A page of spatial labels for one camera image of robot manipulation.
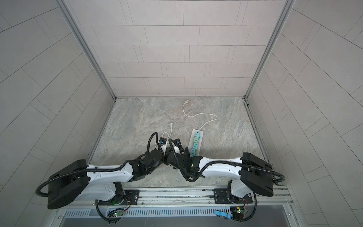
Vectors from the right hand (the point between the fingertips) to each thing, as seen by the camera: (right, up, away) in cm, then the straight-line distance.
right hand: (175, 157), depth 81 cm
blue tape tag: (+24, -21, -16) cm, 36 cm away
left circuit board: (-26, -20, -17) cm, 37 cm away
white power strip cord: (+7, +34, +31) cm, 47 cm away
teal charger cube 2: (+12, +6, +2) cm, 14 cm away
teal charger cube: (+10, +3, -1) cm, 11 cm away
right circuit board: (+33, -21, -13) cm, 42 cm away
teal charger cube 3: (+14, +12, +7) cm, 20 cm away
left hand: (0, +3, +1) cm, 4 cm away
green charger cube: (+12, +9, +4) cm, 16 cm away
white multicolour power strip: (+13, +3, +4) cm, 14 cm away
